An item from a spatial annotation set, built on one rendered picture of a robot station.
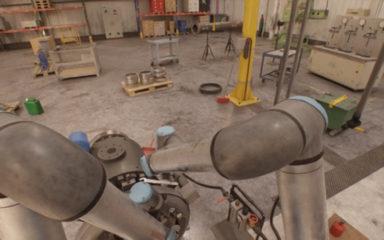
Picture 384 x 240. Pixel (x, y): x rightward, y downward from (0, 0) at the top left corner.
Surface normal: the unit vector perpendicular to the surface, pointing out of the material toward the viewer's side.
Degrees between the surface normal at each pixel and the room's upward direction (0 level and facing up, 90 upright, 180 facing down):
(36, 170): 55
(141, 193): 19
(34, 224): 88
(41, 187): 66
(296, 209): 85
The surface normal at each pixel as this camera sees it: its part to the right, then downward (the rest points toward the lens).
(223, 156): -0.66, 0.03
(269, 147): -0.10, -0.01
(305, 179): -0.21, 0.27
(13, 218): 0.42, 0.35
